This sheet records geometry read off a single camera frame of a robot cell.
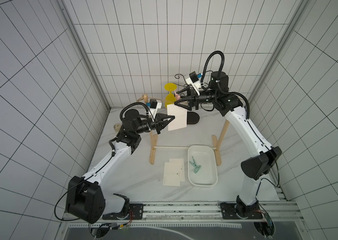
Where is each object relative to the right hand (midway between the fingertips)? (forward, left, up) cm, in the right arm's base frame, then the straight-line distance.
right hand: (177, 95), depth 66 cm
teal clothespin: (-13, -12, -42) cm, 46 cm away
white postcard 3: (-20, +2, -43) cm, 47 cm away
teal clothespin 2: (-17, -13, -41) cm, 47 cm away
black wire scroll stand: (+23, -12, -42) cm, 50 cm away
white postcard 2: (-17, -4, -44) cm, 47 cm away
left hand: (-6, +2, -9) cm, 11 cm away
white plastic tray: (-15, -16, -43) cm, 48 cm away
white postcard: (-5, -2, -11) cm, 13 cm away
